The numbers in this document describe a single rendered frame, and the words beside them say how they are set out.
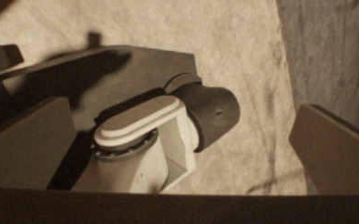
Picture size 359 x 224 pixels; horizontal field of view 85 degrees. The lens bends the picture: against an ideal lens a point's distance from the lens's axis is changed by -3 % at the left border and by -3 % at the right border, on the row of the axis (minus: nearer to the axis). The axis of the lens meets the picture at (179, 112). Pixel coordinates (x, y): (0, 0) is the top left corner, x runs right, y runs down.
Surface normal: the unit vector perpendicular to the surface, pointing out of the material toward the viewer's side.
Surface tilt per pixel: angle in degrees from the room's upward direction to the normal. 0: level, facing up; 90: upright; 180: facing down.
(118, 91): 0
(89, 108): 0
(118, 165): 90
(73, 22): 0
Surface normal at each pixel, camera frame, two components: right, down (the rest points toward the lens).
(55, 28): 0.62, 0.25
